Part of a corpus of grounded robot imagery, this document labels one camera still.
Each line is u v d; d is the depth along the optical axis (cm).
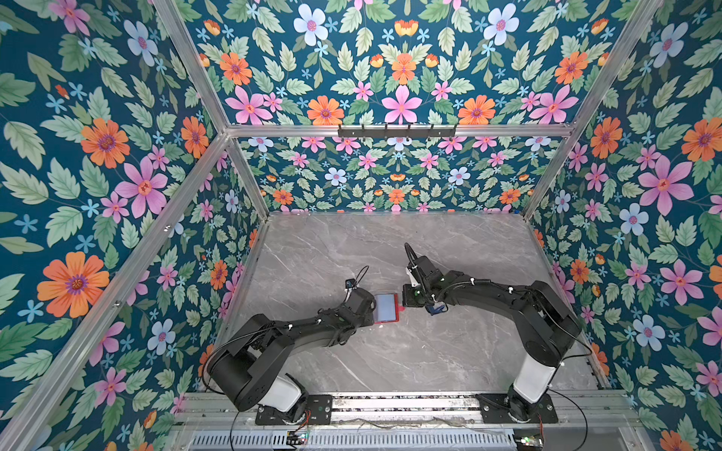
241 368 43
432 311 92
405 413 74
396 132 93
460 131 188
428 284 72
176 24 70
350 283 83
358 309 70
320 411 73
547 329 47
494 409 73
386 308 91
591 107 86
